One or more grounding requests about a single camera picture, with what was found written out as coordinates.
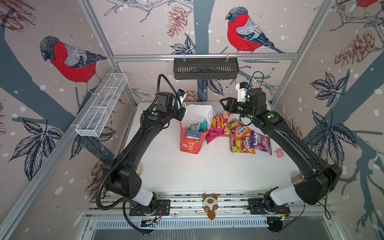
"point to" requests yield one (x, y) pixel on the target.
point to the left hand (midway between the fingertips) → (182, 106)
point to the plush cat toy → (210, 204)
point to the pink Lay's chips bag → (218, 127)
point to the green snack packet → (203, 126)
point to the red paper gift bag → (194, 127)
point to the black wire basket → (206, 69)
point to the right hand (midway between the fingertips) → (221, 102)
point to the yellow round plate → (139, 169)
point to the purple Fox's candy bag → (260, 142)
